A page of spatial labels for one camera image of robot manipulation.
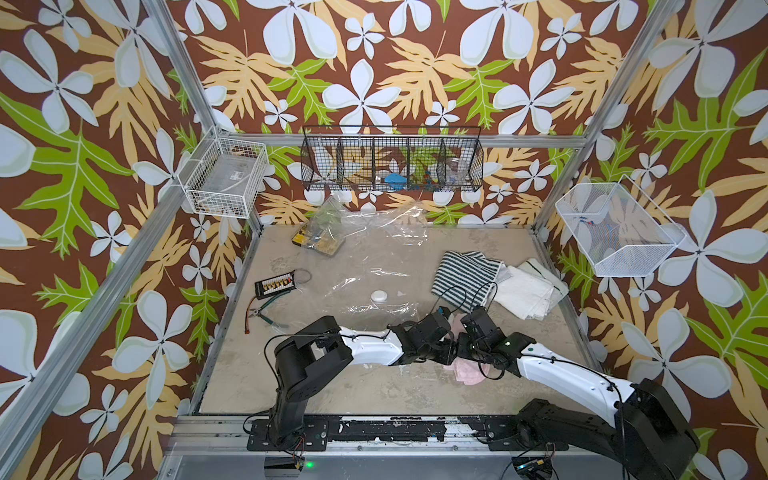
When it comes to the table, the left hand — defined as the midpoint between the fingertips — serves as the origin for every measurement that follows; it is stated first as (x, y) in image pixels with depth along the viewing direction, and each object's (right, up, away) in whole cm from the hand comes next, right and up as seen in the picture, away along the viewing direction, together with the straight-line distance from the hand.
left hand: (458, 349), depth 84 cm
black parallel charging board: (-59, +17, +17) cm, 63 cm away
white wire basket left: (-68, +50, +2) cm, 85 cm away
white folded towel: (+27, +16, +12) cm, 33 cm away
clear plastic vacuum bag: (-25, +18, +20) cm, 37 cm away
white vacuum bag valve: (-23, +13, +13) cm, 30 cm away
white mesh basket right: (+44, +34, -3) cm, 56 cm away
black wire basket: (-19, +59, +12) cm, 63 cm away
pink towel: (+2, -5, -2) cm, 6 cm away
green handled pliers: (-63, +9, +11) cm, 64 cm away
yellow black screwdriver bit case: (-45, +33, +27) cm, 62 cm away
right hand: (-1, +1, +3) cm, 3 cm away
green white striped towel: (+7, +19, +15) cm, 25 cm away
